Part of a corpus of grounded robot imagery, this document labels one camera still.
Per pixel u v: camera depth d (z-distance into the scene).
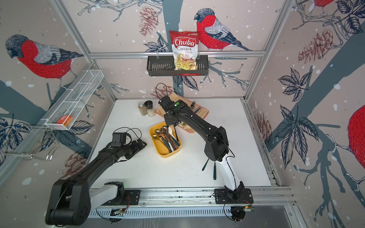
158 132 0.98
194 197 0.74
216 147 0.52
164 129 0.98
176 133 0.86
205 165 0.85
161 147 0.92
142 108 1.04
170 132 0.98
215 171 0.81
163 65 1.01
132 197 0.73
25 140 0.56
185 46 0.83
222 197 0.73
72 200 0.40
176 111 0.61
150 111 1.06
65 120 0.64
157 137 0.95
